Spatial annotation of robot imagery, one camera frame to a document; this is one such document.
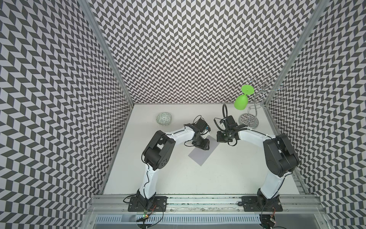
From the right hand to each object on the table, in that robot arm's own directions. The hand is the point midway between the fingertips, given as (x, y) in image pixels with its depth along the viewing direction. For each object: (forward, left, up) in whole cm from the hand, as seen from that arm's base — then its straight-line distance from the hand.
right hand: (217, 140), depth 95 cm
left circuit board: (-41, +40, +3) cm, 57 cm away
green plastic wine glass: (+15, -14, +21) cm, 30 cm away
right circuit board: (-43, -19, -2) cm, 47 cm away
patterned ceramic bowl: (+20, +39, 0) cm, 43 cm away
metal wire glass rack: (+17, -25, +30) cm, 43 cm away
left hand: (-5, +8, -1) cm, 10 cm away
